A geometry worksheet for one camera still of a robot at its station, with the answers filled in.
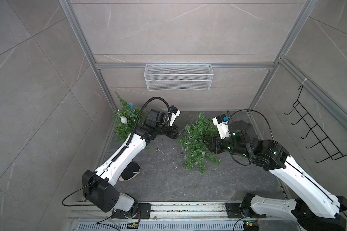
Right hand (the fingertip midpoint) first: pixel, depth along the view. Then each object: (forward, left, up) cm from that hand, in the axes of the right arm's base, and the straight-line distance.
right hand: (208, 139), depth 62 cm
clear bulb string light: (+3, +8, -14) cm, 17 cm away
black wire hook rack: (-7, -52, -2) cm, 52 cm away
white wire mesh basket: (+55, +12, -4) cm, 57 cm away
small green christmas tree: (-1, +5, -10) cm, 12 cm away
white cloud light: (+14, +41, -2) cm, 44 cm away
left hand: (+12, +11, -6) cm, 18 cm away
